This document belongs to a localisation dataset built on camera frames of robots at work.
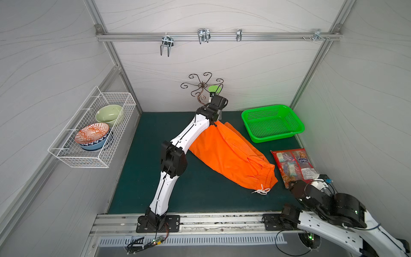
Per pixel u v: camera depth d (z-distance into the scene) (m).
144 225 0.73
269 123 1.15
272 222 0.75
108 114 0.73
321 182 0.59
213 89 0.98
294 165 0.89
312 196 0.47
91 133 0.63
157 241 0.69
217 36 0.77
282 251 0.66
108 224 0.75
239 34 0.73
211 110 0.68
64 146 0.56
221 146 0.93
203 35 0.76
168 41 0.78
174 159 0.55
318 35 0.76
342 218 0.43
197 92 0.86
